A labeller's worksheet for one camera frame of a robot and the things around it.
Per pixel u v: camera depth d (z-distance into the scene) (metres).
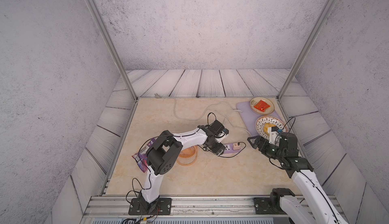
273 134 0.72
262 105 1.12
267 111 1.11
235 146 0.87
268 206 0.73
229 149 0.90
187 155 0.87
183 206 0.74
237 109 1.12
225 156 0.89
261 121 1.04
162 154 0.51
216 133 0.75
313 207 0.43
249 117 1.07
